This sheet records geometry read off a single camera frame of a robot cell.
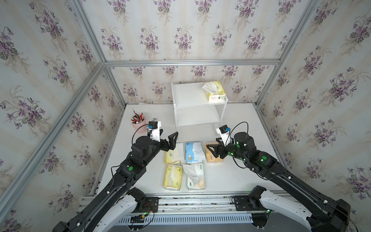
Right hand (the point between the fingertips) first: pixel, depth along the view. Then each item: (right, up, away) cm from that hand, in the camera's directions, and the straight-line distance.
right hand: (213, 143), depth 73 cm
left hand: (-21, +6, -4) cm, 22 cm away
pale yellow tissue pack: (-25, -11, +15) cm, 31 cm away
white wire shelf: (-11, +19, +2) cm, 22 cm away
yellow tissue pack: (-21, -20, +5) cm, 29 cm away
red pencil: (-48, +14, +26) cm, 56 cm away
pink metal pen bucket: (-46, +11, +23) cm, 52 cm away
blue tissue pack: (-9, -8, +13) cm, 18 cm away
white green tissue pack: (-9, -20, +6) cm, 23 cm away
